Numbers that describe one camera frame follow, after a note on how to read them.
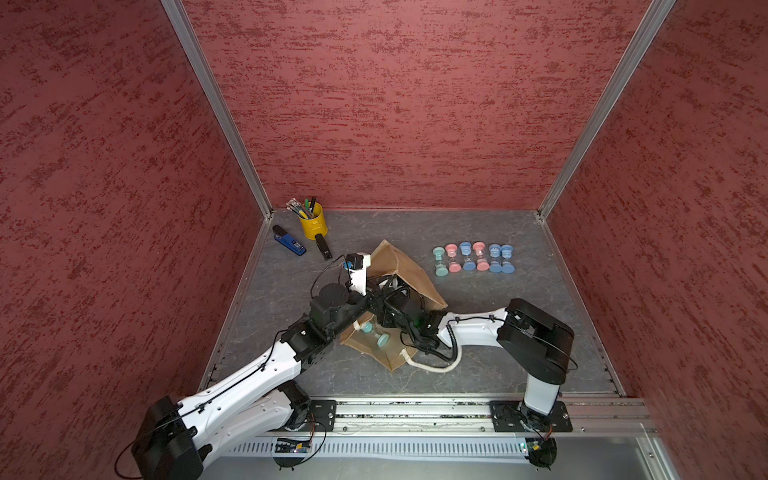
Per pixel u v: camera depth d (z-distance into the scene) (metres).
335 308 0.54
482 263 1.03
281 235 1.09
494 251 1.06
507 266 1.00
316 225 1.07
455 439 0.72
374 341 0.83
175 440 0.39
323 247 1.09
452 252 1.07
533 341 0.52
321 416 0.74
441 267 1.01
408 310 0.67
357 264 0.61
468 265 1.03
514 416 0.74
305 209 1.03
